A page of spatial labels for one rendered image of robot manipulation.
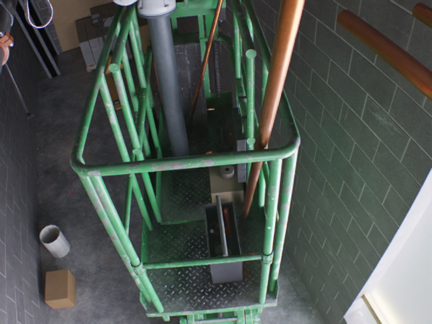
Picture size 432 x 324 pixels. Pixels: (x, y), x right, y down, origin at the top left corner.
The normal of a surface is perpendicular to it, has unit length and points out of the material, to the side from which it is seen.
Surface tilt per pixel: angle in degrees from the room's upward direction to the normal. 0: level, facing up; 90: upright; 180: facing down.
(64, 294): 0
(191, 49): 90
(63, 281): 0
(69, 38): 90
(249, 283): 0
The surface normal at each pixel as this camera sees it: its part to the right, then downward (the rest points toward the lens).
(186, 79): 0.07, 0.72
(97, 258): -0.05, -0.69
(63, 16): 0.35, 0.67
